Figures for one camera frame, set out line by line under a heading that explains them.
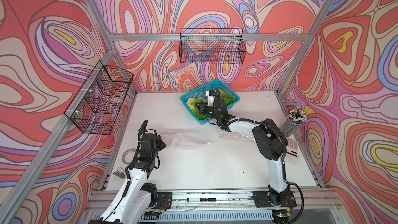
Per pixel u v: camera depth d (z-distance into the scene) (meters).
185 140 0.82
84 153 0.72
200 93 1.11
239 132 0.71
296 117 0.84
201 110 0.82
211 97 0.84
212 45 0.96
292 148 0.88
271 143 0.54
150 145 0.63
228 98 1.02
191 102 0.97
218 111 0.73
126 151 0.88
